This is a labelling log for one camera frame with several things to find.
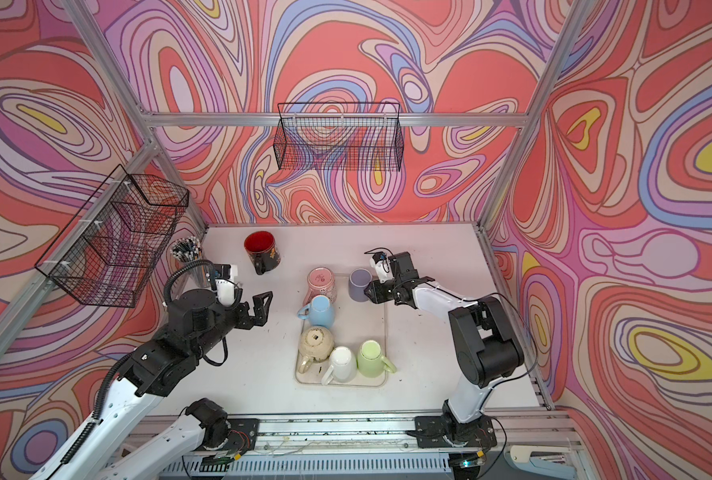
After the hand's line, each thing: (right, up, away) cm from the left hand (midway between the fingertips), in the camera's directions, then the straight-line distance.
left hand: (259, 291), depth 70 cm
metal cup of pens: (-29, +10, +21) cm, 37 cm away
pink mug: (+12, 0, +19) cm, 23 cm away
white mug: (+20, -20, +5) cm, 29 cm away
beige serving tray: (+22, -13, +24) cm, 35 cm away
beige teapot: (+12, -16, +10) cm, 22 cm away
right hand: (+28, -5, +24) cm, 38 cm away
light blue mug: (+13, -8, +15) cm, 21 cm away
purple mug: (+24, 0, +23) cm, 33 cm away
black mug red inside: (-9, +10, +30) cm, 33 cm away
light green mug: (+27, -19, +7) cm, 34 cm away
